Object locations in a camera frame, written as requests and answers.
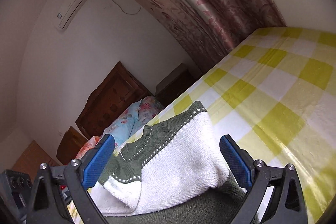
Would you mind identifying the green white knit sweater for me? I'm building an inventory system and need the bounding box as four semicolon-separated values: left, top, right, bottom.
91;101;246;220

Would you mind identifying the light wooden wardrobe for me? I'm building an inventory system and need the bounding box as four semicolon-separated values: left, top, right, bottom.
11;140;59;182

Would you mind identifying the small dark wooden headboard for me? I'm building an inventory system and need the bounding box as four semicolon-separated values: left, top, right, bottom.
56;126;88;165

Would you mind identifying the pink orange floral quilt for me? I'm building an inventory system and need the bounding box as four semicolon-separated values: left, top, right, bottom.
75;136;101;160

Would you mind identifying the light blue floral quilt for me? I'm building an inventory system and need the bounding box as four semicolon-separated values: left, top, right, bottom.
101;101;148;147

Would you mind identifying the yellow white checkered bedsheet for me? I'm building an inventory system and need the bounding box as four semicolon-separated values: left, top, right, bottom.
151;28;335;223

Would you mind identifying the large dark wooden headboard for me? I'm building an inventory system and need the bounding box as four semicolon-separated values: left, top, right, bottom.
76;61;151;139

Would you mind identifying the pink floral pillow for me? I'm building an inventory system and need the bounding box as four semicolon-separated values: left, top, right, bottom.
138;96;164;127

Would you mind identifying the dark wooden nightstand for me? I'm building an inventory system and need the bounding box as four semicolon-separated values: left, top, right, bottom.
155;64;197;107

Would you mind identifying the white wall air conditioner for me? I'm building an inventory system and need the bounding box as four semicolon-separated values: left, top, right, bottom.
54;0;87;31

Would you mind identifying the air conditioner power cable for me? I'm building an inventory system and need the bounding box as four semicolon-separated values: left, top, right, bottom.
96;0;142;16

